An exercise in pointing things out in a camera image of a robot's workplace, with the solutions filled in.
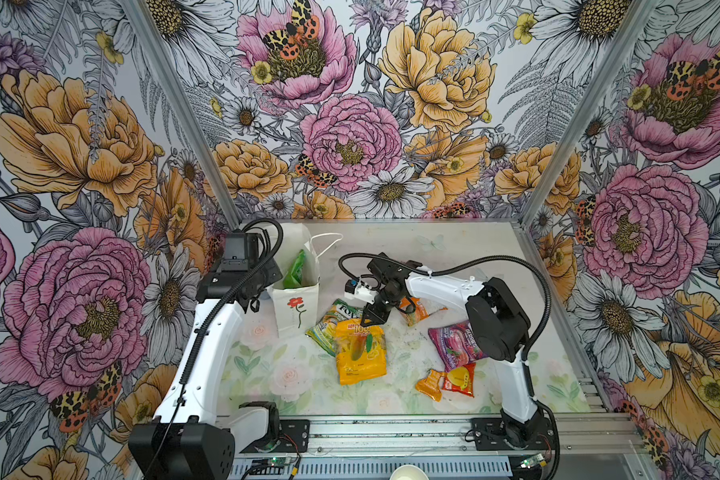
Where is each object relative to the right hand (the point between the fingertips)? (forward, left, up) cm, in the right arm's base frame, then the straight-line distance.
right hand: (369, 327), depth 89 cm
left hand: (+4, +25, +19) cm, 32 cm away
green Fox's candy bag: (0, +13, -1) cm, 13 cm away
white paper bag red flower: (-1, +19, +14) cm, 23 cm away
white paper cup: (-35, -7, +3) cm, 36 cm away
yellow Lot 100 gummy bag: (-8, +3, +1) cm, 8 cm away
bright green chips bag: (+11, +21, +11) cm, 27 cm away
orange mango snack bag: (+5, -15, -1) cm, 16 cm away
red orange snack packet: (-15, -24, -2) cm, 28 cm away
